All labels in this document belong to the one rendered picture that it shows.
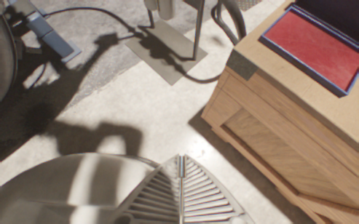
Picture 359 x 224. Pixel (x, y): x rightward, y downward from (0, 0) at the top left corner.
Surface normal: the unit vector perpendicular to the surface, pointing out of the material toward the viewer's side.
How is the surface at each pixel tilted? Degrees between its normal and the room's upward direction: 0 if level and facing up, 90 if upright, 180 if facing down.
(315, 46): 0
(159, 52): 0
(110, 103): 0
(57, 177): 27
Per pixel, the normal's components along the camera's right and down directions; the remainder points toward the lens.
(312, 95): -0.01, -0.31
